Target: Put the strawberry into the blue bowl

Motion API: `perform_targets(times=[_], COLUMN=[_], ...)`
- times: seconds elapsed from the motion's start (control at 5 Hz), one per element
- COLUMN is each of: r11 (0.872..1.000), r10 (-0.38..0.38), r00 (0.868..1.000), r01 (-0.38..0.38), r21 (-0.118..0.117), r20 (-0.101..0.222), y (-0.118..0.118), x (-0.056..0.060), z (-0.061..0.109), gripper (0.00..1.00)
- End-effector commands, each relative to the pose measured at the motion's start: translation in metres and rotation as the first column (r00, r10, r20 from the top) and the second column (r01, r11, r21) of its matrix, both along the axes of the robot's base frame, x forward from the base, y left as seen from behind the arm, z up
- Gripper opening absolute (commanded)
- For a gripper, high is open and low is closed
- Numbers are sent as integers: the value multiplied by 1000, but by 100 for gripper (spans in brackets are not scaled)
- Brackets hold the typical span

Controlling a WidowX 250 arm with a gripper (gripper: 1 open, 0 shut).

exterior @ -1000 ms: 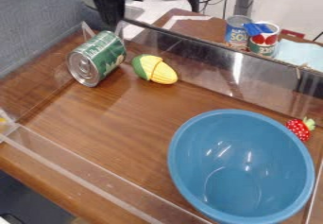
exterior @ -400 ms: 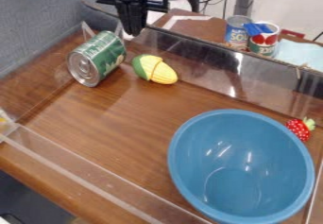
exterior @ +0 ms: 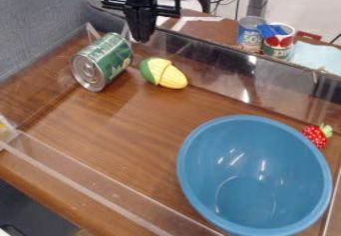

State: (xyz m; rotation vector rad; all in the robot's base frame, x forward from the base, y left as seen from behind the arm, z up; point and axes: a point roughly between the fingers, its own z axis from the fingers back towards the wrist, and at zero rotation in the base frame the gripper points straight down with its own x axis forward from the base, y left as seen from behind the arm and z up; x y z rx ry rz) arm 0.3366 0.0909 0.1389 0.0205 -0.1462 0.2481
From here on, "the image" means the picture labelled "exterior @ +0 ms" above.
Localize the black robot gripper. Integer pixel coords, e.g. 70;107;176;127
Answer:
101;0;180;43

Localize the green tin can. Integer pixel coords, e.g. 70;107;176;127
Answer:
70;33;133;92

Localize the yellow green toy corn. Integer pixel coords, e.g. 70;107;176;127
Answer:
139;57;187;89

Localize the blue plastic bowl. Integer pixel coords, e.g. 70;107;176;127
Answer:
176;116;333;236

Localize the red toy strawberry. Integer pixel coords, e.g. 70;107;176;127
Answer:
300;124;333;149

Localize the blue soup can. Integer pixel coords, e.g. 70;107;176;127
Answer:
236;16;266;52

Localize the grey metal pole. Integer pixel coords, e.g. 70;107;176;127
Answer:
246;0;267;18

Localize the red white tomato can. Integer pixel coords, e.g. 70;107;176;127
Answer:
262;23;295;60

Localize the light blue cloth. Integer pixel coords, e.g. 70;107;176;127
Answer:
290;41;341;77

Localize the clear acrylic back wall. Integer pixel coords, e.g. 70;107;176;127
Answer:
85;1;341;133

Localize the clear acrylic wall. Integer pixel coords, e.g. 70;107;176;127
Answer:
0;114;223;236
85;1;341;133

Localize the clear acrylic front wall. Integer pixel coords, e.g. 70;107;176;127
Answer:
0;114;223;236

